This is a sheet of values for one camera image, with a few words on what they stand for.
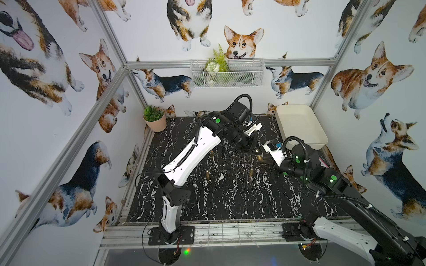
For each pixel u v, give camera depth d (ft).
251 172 2.96
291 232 2.41
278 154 1.87
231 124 1.60
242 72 3.03
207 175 2.95
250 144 1.86
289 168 1.84
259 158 2.13
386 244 1.31
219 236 2.45
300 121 3.81
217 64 2.69
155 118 3.39
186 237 2.41
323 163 3.19
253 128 2.03
